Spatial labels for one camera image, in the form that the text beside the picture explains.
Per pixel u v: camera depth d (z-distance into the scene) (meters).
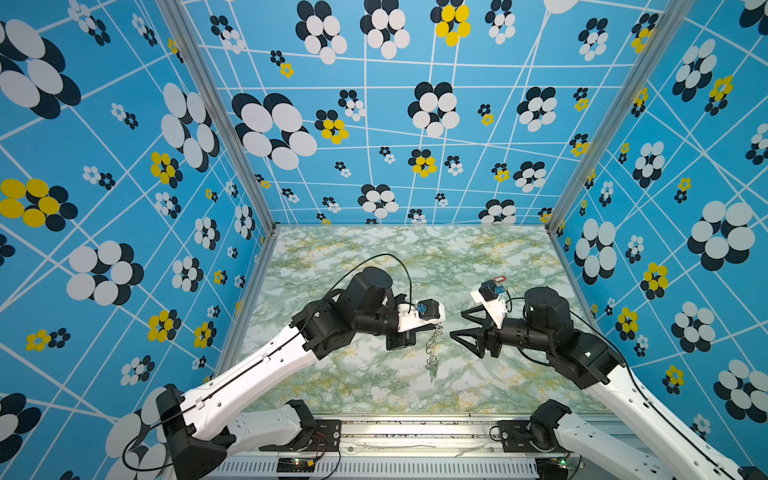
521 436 0.72
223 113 0.87
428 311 0.50
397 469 0.77
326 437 0.73
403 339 0.54
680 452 0.40
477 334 0.57
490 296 0.57
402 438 0.75
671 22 0.69
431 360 0.61
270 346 0.44
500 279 1.05
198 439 0.38
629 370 0.46
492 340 0.57
